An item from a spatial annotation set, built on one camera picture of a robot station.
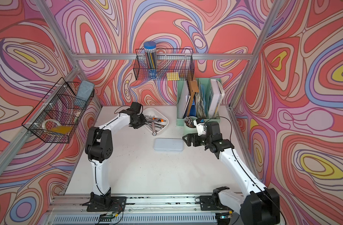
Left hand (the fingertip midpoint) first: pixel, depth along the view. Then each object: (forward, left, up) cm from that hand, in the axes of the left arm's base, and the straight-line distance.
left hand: (146, 122), depth 101 cm
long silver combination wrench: (-10, -7, +1) cm, 13 cm away
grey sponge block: (+2, +33, +28) cm, 43 cm away
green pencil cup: (-10, -30, +8) cm, 33 cm away
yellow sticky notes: (+17, -20, +28) cm, 38 cm away
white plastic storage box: (+3, -7, -2) cm, 8 cm away
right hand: (-21, -30, +10) cm, 38 cm away
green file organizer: (+7, -38, +17) cm, 42 cm away
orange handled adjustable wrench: (+4, -8, -1) cm, 9 cm away
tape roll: (-24, +43, +26) cm, 55 cm away
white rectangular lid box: (-16, -16, -4) cm, 23 cm away
